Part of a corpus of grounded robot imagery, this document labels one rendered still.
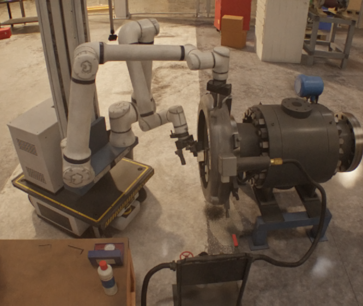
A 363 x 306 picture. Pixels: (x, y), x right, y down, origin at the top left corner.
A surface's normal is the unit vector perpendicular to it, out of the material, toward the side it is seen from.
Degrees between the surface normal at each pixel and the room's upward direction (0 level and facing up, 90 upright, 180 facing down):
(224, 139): 48
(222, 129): 39
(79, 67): 87
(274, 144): 53
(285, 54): 90
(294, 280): 0
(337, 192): 0
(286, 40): 90
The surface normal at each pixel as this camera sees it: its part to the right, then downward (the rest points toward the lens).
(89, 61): 0.32, 0.49
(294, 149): 0.07, 0.11
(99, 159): 0.00, -0.82
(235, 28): -0.29, 0.55
